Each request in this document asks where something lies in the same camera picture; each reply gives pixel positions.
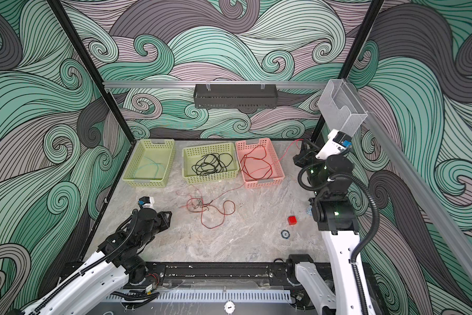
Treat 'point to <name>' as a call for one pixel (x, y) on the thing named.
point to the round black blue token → (285, 234)
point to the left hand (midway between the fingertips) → (170, 212)
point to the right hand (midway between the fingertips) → (300, 139)
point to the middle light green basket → (191, 155)
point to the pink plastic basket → (258, 162)
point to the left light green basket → (162, 151)
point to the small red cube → (292, 220)
